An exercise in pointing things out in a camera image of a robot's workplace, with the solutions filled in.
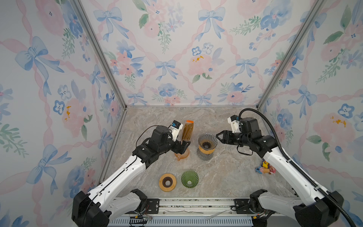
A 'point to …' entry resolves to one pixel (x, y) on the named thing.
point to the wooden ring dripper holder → (206, 152)
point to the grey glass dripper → (207, 141)
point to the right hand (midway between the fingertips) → (219, 135)
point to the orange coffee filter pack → (188, 130)
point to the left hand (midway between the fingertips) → (184, 138)
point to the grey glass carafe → (204, 157)
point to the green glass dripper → (189, 178)
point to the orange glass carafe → (185, 155)
